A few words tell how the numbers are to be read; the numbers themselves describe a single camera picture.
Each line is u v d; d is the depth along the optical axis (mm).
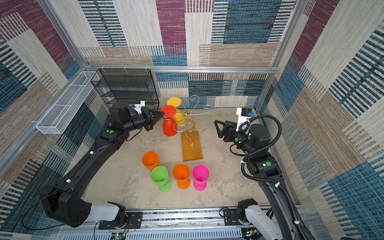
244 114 544
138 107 675
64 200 384
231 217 733
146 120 639
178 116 795
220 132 592
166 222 731
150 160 812
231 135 565
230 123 643
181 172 773
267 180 443
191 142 966
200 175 760
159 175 779
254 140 465
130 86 1083
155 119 653
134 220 729
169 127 780
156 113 698
